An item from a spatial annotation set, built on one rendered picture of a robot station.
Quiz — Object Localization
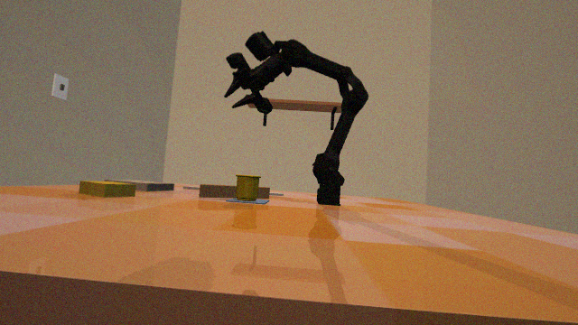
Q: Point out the olive yellow flat block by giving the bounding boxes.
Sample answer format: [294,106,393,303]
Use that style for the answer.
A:
[79,181,136,198]

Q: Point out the beige flat rectangular block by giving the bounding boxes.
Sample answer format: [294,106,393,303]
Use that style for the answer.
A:
[104,180,174,191]

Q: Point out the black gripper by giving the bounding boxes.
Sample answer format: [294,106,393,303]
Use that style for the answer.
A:
[224,52,275,114]

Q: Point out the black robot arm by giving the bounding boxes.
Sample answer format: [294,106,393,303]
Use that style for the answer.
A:
[245,32,368,206]

